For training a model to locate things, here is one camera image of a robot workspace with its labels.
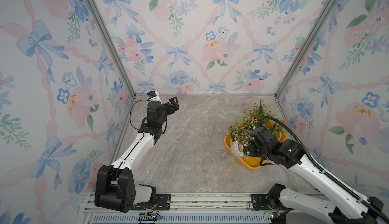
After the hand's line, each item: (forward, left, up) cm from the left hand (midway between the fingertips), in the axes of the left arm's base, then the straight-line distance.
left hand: (171, 99), depth 82 cm
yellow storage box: (-26, -42, -20) cm, 53 cm away
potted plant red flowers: (+2, -51, -13) cm, 53 cm away
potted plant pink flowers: (-12, -39, -10) cm, 42 cm away
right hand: (-20, -37, -7) cm, 43 cm away
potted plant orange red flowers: (-8, -63, -19) cm, 66 cm away
